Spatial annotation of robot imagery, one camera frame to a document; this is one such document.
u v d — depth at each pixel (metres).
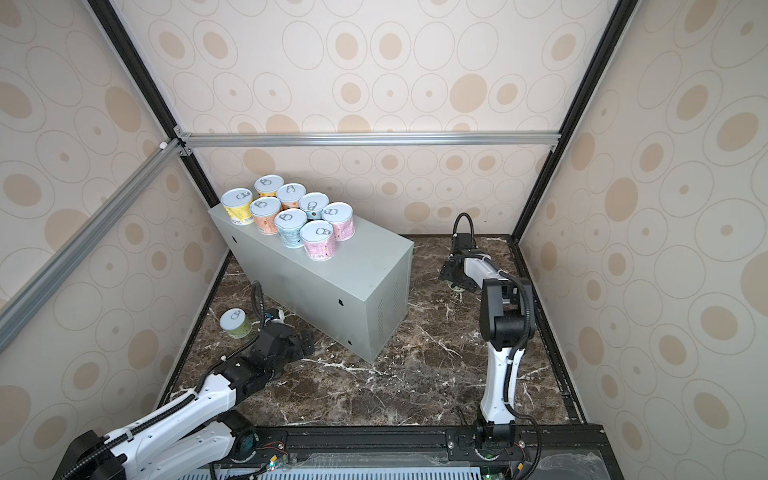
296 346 0.67
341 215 0.70
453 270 0.93
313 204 0.72
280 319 0.76
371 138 0.90
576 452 0.73
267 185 0.77
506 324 0.56
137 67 0.75
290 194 0.75
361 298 0.62
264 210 0.71
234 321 0.90
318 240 0.64
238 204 0.73
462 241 0.86
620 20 0.69
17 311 0.51
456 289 1.03
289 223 0.68
